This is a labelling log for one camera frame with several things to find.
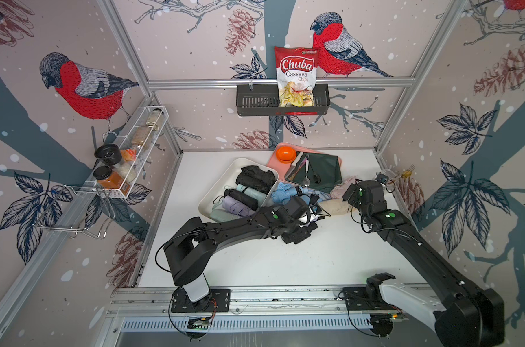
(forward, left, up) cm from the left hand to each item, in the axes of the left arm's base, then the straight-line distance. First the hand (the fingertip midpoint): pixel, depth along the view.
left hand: (307, 222), depth 81 cm
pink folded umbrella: (+19, -18, -7) cm, 27 cm away
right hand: (+11, -20, +6) cm, 23 cm away
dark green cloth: (+33, -14, -10) cm, 37 cm away
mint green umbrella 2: (+8, +37, -9) cm, 39 cm away
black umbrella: (+13, +23, -7) cm, 27 cm away
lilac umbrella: (+10, +29, -6) cm, 31 cm away
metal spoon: (+28, -4, -10) cm, 30 cm away
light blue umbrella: (+18, -3, -7) cm, 20 cm away
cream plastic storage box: (+26, +18, -5) cm, 32 cm away
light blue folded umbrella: (+18, +8, -6) cm, 20 cm away
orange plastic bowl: (+42, +5, -7) cm, 43 cm away
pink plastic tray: (+51, -3, -11) cm, 52 cm away
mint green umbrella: (+16, +20, -6) cm, 26 cm away
